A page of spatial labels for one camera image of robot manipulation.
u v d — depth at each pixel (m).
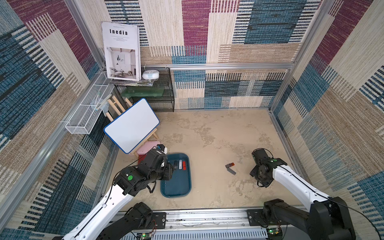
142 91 1.03
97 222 0.40
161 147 0.64
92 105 0.76
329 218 0.45
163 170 0.56
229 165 0.91
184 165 0.91
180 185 0.81
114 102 0.80
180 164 0.92
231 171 0.89
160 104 1.19
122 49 0.78
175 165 0.92
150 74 0.87
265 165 0.62
